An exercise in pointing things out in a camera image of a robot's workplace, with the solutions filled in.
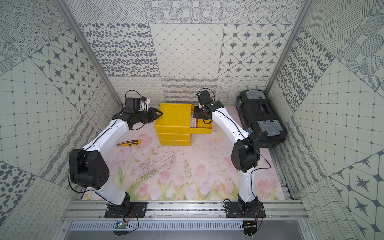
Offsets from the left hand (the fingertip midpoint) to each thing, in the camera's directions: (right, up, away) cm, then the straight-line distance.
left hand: (160, 112), depth 87 cm
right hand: (+22, -2, +3) cm, 23 cm away
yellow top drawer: (+25, -9, +2) cm, 27 cm away
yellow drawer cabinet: (+9, -8, -4) cm, 13 cm away
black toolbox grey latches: (+62, -3, +8) cm, 63 cm away
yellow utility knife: (-23, -20, +10) cm, 32 cm away
